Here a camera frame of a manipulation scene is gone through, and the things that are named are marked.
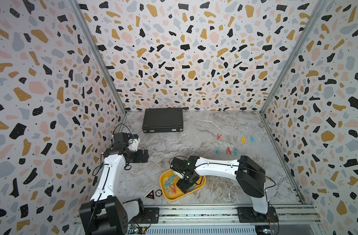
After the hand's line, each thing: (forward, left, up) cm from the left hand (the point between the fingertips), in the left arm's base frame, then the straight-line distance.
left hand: (140, 155), depth 82 cm
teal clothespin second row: (+9, -47, -11) cm, 49 cm away
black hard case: (+33, -11, -7) cm, 35 cm away
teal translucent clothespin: (+9, -59, -12) cm, 61 cm away
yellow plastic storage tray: (-15, -15, -11) cm, 24 cm away
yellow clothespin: (+17, -67, -11) cm, 70 cm away
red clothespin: (+21, -50, -13) cm, 56 cm away
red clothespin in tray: (-15, -19, -11) cm, 27 cm away
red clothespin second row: (+9, -55, -12) cm, 57 cm away
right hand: (-14, -25, -11) cm, 31 cm away
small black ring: (-17, -10, -12) cm, 23 cm away
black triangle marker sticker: (-17, -6, -12) cm, 22 cm away
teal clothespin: (+19, -73, -13) cm, 77 cm away
